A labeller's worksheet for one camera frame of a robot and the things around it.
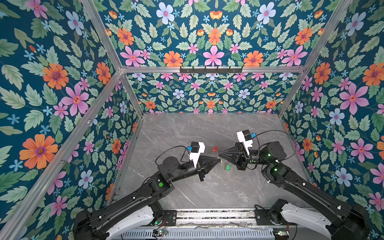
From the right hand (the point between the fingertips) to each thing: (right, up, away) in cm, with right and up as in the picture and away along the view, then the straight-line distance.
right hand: (221, 156), depth 56 cm
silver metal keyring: (0, -2, +1) cm, 2 cm away
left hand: (0, -1, -2) cm, 2 cm away
